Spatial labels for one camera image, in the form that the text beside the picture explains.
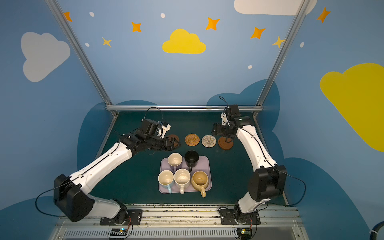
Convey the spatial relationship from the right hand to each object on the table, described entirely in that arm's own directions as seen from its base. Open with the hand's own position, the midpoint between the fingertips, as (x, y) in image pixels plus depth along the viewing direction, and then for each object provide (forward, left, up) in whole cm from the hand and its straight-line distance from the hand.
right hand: (219, 130), depth 84 cm
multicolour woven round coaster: (+6, +5, -21) cm, 22 cm away
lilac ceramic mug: (-11, +26, -16) cm, 33 cm away
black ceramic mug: (-10, +16, -16) cm, 25 cm away
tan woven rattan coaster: (+7, +17, -20) cm, 27 cm away
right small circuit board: (-46, -13, -24) cm, 53 cm away
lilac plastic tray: (-11, +8, -21) cm, 25 cm away
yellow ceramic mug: (-22, +10, -20) cm, 31 cm away
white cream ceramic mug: (-22, +21, -19) cm, 36 cm away
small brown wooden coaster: (+5, -6, -22) cm, 23 cm away
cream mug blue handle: (-23, +30, -18) cm, 42 cm away
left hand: (-11, +24, +1) cm, 26 cm away
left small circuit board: (-49, +50, -23) cm, 74 cm away
